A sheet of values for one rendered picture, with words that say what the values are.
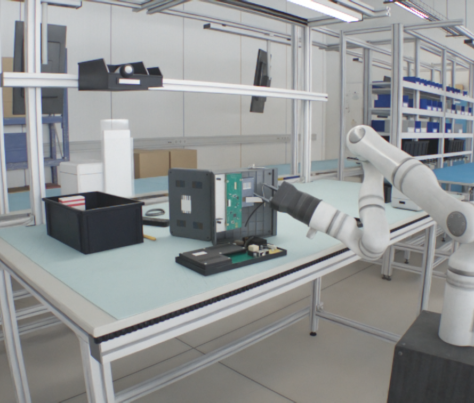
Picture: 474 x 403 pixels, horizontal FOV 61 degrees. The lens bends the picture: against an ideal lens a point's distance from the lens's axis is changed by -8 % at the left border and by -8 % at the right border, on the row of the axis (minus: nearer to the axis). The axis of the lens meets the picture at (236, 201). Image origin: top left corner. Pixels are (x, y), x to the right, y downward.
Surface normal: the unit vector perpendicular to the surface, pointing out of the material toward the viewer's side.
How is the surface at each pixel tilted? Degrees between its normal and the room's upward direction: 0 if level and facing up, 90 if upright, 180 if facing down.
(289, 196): 55
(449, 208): 74
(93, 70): 90
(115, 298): 0
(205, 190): 90
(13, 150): 90
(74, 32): 90
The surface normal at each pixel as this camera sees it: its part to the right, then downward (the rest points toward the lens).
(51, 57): 0.73, 0.25
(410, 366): -0.62, 0.14
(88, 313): 0.00, -0.98
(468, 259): -0.26, -0.90
